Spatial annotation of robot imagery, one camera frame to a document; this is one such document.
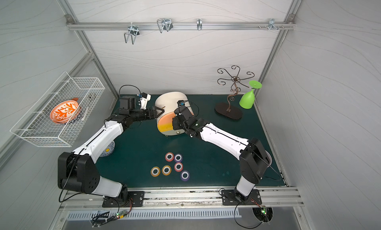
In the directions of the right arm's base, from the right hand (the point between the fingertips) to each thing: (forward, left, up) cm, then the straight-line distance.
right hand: (175, 118), depth 82 cm
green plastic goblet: (+14, -42, +1) cm, 44 cm away
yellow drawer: (-2, +6, -7) cm, 9 cm away
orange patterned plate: (-9, +48, +15) cm, 51 cm away
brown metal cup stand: (+25, -32, -21) cm, 46 cm away
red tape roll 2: (-20, -2, -20) cm, 29 cm away
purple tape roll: (-16, -3, -20) cm, 25 cm away
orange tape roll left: (-23, +11, -20) cm, 32 cm away
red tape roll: (-14, +4, -20) cm, 25 cm away
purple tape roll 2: (-25, -7, -20) cm, 32 cm away
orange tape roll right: (-22, +4, -20) cm, 30 cm away
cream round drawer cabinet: (+12, +6, +1) cm, 13 cm away
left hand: (+3, +8, +2) cm, 9 cm away
